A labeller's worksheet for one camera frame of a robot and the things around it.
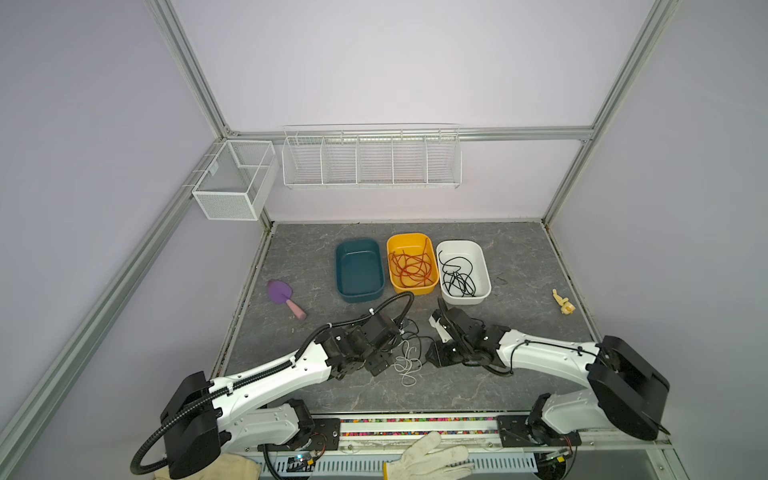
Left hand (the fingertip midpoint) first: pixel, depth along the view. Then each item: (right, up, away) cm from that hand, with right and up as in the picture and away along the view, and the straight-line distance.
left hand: (373, 341), depth 79 cm
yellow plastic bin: (+13, +27, +34) cm, 45 cm away
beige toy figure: (+60, +6, +15) cm, 63 cm away
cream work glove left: (-33, -27, -9) cm, 43 cm away
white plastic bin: (+34, +24, +27) cm, 50 cm away
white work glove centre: (+11, -26, -9) cm, 30 cm away
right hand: (+16, -6, +5) cm, 18 cm away
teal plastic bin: (-7, +17, +28) cm, 33 cm away
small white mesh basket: (-50, +47, +23) cm, 72 cm away
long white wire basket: (+8, +56, +20) cm, 60 cm away
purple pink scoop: (-34, +10, +22) cm, 42 cm away
